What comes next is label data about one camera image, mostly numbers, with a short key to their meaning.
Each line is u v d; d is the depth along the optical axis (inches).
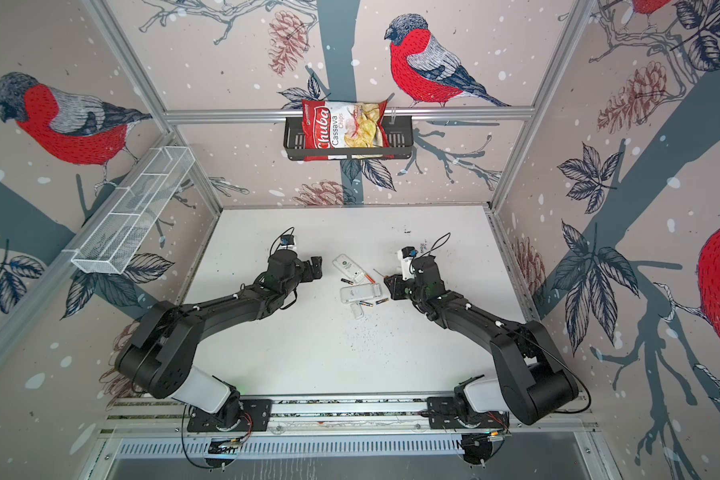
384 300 37.2
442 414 28.6
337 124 34.4
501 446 27.3
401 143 36.6
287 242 31.3
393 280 33.6
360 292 37.4
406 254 31.4
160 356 17.5
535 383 16.6
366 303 36.5
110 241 28.1
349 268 39.6
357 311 36.3
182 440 27.9
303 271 32.7
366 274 39.6
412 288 29.8
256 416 28.9
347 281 38.8
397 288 30.8
